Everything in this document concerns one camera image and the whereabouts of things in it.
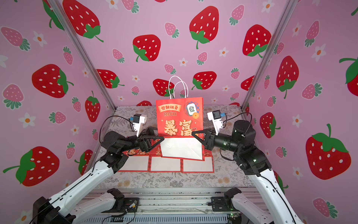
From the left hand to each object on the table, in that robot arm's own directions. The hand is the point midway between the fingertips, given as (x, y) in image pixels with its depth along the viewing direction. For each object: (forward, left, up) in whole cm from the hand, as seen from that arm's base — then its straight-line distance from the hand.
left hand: (164, 137), depth 57 cm
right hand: (+2, -13, +2) cm, 13 cm away
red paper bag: (+5, +9, -38) cm, 39 cm away
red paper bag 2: (+3, -16, -37) cm, 41 cm away
